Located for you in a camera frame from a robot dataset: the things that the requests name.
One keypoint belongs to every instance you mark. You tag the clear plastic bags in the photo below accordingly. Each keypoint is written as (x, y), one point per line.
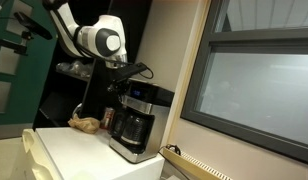
(74, 69)

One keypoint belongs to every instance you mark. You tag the beige vent grille trunking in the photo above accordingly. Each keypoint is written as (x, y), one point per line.
(188, 163)

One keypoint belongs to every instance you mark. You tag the black shelf unit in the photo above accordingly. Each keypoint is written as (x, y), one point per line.
(137, 30)

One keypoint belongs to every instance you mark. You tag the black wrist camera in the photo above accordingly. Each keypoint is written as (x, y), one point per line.
(132, 69)

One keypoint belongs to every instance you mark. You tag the red drink can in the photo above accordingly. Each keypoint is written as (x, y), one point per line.
(108, 117)

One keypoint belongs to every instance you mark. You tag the black and steel coffee maker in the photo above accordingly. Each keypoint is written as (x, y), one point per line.
(158, 128)

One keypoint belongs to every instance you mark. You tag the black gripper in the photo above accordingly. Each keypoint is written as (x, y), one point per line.
(120, 81)

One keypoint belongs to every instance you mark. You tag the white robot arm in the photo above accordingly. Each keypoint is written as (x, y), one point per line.
(90, 36)

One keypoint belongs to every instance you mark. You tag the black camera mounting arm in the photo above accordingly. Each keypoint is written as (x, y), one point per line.
(12, 45)

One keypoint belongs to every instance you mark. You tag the grey window frame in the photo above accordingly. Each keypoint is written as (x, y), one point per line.
(206, 45)

